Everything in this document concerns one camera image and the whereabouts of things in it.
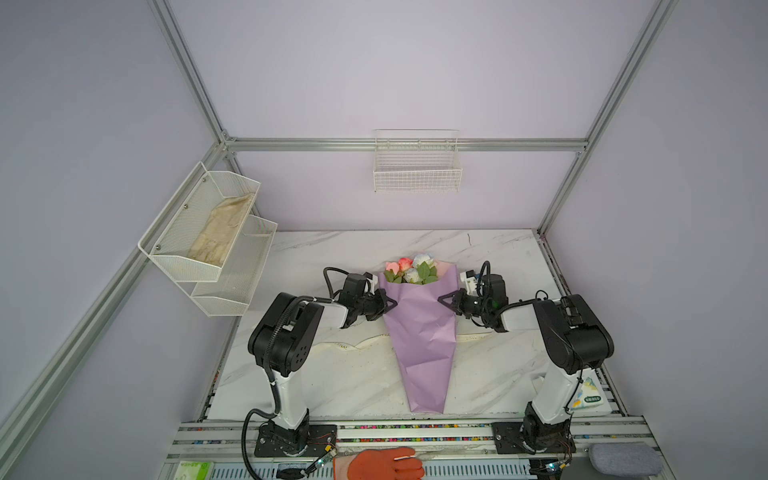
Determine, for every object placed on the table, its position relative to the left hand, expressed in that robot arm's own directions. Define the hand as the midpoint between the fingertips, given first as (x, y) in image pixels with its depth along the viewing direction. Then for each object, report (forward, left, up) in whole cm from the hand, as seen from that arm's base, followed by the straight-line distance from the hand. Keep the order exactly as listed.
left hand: (397, 304), depth 95 cm
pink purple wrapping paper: (-10, -8, 0) cm, 13 cm away
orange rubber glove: (-42, 0, -3) cm, 42 cm away
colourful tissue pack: (-29, -49, +2) cm, 57 cm away
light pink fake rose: (+15, +2, +1) cm, 15 cm away
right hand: (+1, -13, +2) cm, 14 cm away
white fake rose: (+15, -8, +6) cm, 18 cm away
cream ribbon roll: (-11, -19, -3) cm, 22 cm away
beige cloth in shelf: (+3, +49, +26) cm, 55 cm away
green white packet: (-44, +47, -2) cm, 65 cm away
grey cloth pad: (-42, -53, 0) cm, 68 cm away
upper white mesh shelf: (+4, +54, +26) cm, 61 cm away
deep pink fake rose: (+16, -3, +1) cm, 16 cm away
